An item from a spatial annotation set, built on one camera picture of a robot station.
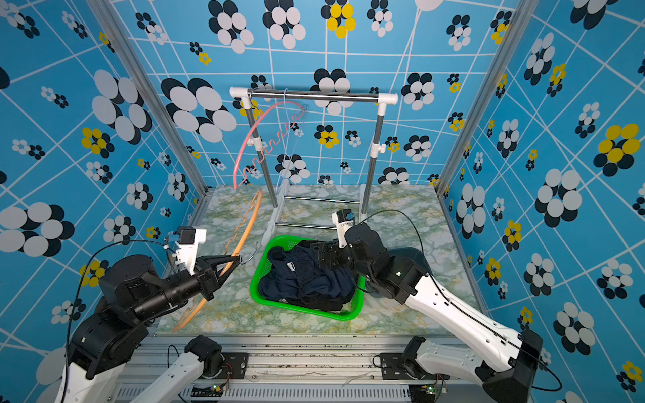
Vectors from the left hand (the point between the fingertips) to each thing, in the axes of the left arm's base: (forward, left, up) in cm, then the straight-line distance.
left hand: (242, 256), depth 55 cm
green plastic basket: (-1, -25, -36) cm, 44 cm away
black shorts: (-1, -15, -25) cm, 29 cm away
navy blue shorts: (+9, -9, -24) cm, 27 cm away
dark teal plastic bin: (+20, -50, -33) cm, 63 cm away
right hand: (+9, -18, -9) cm, 22 cm away
